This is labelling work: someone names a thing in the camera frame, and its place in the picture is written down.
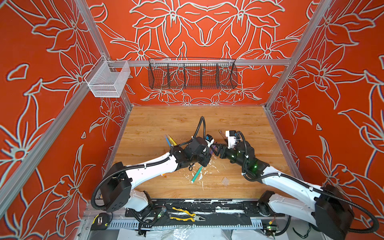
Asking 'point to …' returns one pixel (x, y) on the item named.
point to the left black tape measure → (100, 222)
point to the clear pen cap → (225, 181)
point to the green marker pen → (197, 174)
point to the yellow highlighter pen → (172, 141)
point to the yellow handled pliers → (195, 217)
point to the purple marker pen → (211, 152)
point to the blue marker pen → (167, 140)
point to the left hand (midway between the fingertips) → (210, 153)
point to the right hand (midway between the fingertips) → (210, 145)
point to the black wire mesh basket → (185, 73)
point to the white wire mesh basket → (108, 78)
